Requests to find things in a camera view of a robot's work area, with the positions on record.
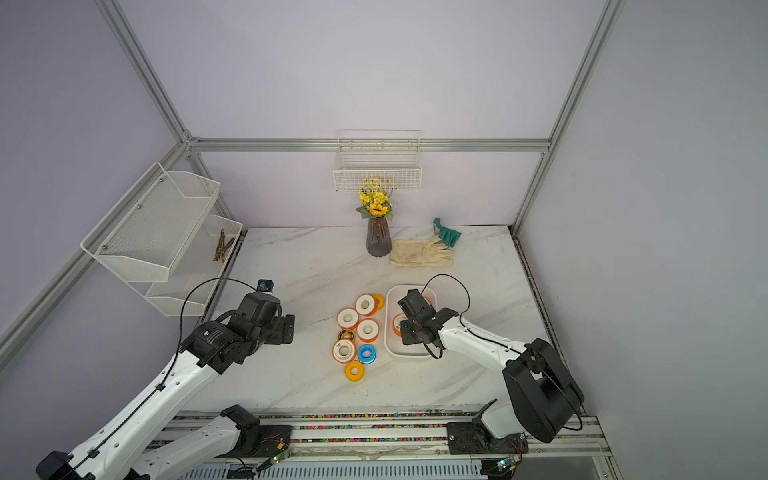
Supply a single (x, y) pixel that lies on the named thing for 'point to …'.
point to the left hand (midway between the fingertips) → (269, 326)
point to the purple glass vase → (378, 236)
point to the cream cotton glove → (430, 252)
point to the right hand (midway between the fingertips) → (414, 334)
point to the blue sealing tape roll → (366, 354)
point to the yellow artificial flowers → (374, 194)
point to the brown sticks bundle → (222, 247)
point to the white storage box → (393, 342)
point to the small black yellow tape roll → (346, 335)
